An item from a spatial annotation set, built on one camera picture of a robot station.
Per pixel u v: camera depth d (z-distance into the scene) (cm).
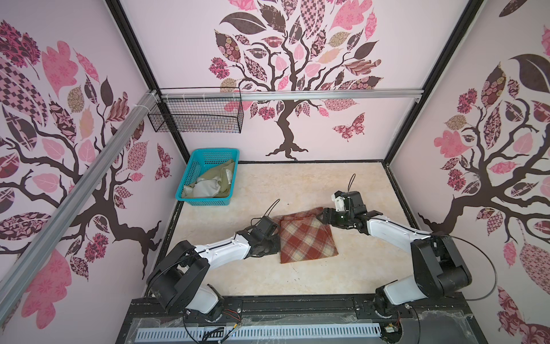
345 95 183
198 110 95
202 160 115
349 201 73
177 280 43
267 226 69
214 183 104
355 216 71
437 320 72
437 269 44
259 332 70
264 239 68
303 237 89
